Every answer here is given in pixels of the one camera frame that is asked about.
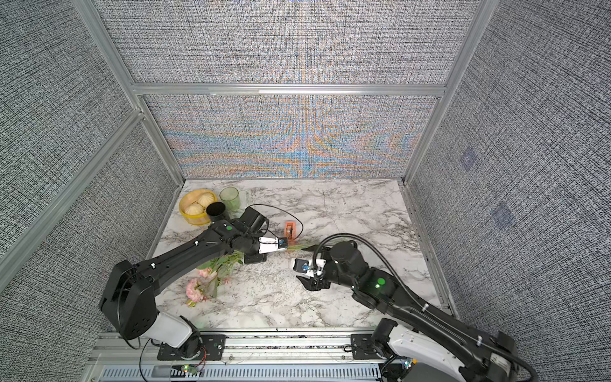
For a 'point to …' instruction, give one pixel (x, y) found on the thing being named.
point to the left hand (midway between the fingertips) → (268, 247)
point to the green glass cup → (230, 196)
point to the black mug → (216, 211)
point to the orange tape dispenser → (290, 230)
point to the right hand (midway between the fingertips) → (303, 253)
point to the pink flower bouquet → (212, 274)
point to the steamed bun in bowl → (194, 209)
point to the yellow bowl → (191, 196)
